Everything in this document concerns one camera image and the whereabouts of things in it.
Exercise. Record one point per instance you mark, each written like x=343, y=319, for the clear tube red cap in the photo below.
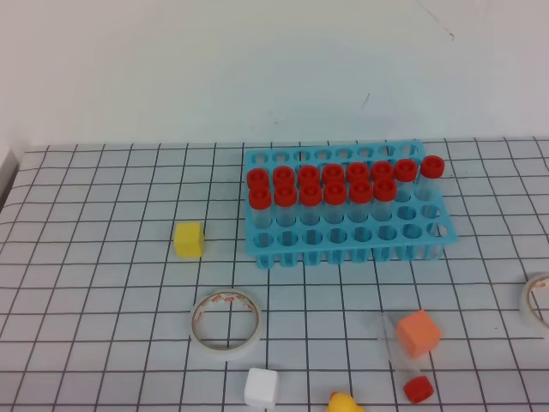
x=416, y=386

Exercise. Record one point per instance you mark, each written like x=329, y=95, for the blue tube rack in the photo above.
x=416, y=229

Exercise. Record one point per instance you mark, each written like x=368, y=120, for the white grid cloth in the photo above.
x=96, y=304

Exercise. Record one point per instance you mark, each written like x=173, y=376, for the yellow foam cube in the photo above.
x=188, y=239

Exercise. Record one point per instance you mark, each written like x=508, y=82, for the white tape roll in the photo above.
x=215, y=347
x=534, y=322

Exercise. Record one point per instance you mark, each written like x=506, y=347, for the white foam cube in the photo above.
x=261, y=388

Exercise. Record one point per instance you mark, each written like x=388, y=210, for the orange foam cube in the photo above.
x=417, y=333

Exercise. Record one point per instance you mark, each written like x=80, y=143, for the yellow rubber duck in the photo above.
x=343, y=402

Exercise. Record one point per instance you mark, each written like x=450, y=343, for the white tape roll at right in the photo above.
x=534, y=322

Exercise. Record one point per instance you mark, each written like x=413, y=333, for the white object at wall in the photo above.
x=9, y=168

